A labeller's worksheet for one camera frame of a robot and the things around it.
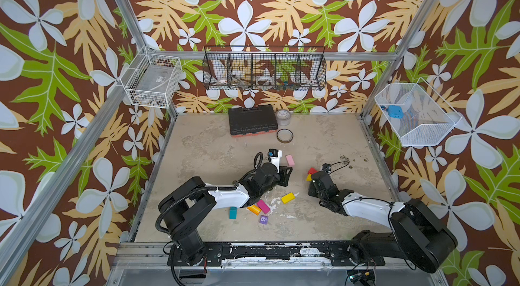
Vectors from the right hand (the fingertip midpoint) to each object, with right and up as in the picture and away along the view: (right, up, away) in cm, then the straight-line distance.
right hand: (310, 183), depth 92 cm
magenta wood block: (-22, -8, -6) cm, 24 cm away
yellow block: (-11, -5, -4) cm, 13 cm away
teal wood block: (-35, -10, -8) cm, 37 cm away
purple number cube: (-22, -12, -10) cm, 27 cm away
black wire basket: (-21, +56, +6) cm, 60 cm away
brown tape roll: (-10, +22, +19) cm, 31 cm away
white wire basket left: (-70, +46, -6) cm, 85 cm away
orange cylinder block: (-26, -9, -7) cm, 28 cm away
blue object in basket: (+35, +33, -6) cm, 49 cm away
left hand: (-10, +9, -8) cm, 16 cm away
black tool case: (-28, +30, +20) cm, 46 cm away
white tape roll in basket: (-21, +49, +7) cm, 54 cm away
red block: (+2, +5, +3) cm, 6 cm away
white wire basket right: (+42, +31, -10) cm, 53 cm away
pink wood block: (-8, +10, +7) cm, 15 cm away
